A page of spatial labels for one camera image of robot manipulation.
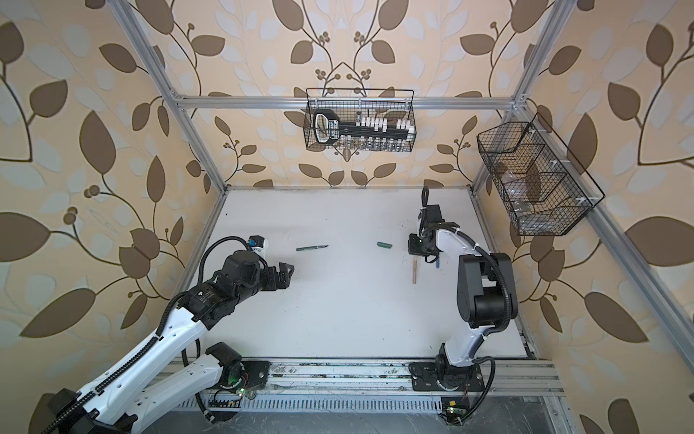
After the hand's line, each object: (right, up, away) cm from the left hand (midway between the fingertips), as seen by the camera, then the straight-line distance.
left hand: (282, 266), depth 77 cm
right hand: (+43, +2, +18) cm, 47 cm away
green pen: (+4, +3, +25) cm, 26 cm away
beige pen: (+42, -5, +16) cm, 45 cm away
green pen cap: (+32, +3, +25) cm, 41 cm away
